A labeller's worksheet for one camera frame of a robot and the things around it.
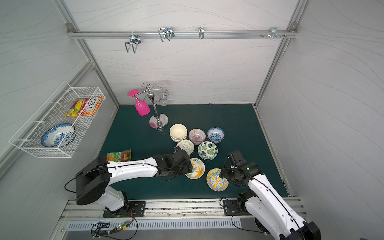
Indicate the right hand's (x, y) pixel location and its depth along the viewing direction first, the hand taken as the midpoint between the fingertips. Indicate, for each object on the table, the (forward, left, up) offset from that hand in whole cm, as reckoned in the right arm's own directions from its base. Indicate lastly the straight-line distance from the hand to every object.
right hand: (225, 174), depth 80 cm
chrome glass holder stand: (+38, +46, -2) cm, 60 cm away
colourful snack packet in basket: (+20, +72, +30) cm, 81 cm away
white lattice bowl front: (+16, +22, -2) cm, 27 cm away
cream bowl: (+29, +29, +2) cm, 41 cm away
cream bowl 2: (+23, +29, +1) cm, 37 cm away
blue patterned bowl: (+23, +4, -2) cm, 24 cm away
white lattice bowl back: (+19, +24, +1) cm, 30 cm away
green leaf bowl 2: (+18, +10, -1) cm, 21 cm away
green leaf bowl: (+13, +9, -3) cm, 16 cm away
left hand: (+1, +19, +1) cm, 19 cm away
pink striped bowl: (+25, +17, -2) cm, 30 cm away
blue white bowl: (+30, +4, -1) cm, 30 cm away
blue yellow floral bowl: (-3, +5, -5) cm, 7 cm away
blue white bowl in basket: (+3, +75, +30) cm, 81 cm away
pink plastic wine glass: (+37, +53, +11) cm, 66 cm away
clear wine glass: (+48, +40, +14) cm, 64 cm away
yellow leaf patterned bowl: (+4, +15, -4) cm, 16 cm away
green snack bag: (+9, +59, -1) cm, 60 cm away
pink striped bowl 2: (+22, +16, -2) cm, 27 cm away
